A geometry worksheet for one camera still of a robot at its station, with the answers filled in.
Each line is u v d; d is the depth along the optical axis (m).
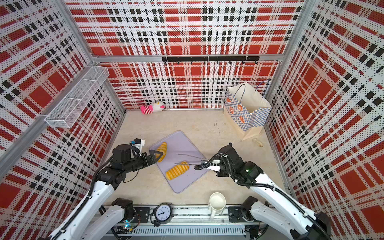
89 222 0.45
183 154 0.80
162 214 0.72
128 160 0.62
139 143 0.72
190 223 0.72
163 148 0.95
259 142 0.99
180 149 1.04
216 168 0.65
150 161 0.68
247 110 0.85
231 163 0.54
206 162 0.64
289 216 0.40
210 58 0.88
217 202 0.77
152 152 0.69
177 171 0.85
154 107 1.15
